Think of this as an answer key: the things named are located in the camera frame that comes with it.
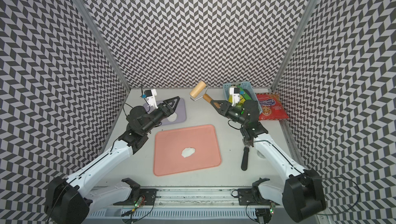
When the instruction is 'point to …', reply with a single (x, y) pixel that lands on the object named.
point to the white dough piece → (187, 152)
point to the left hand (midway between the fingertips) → (178, 100)
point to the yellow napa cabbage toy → (230, 98)
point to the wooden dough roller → (199, 91)
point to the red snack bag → (271, 107)
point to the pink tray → (169, 143)
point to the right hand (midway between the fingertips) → (211, 105)
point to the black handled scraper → (244, 162)
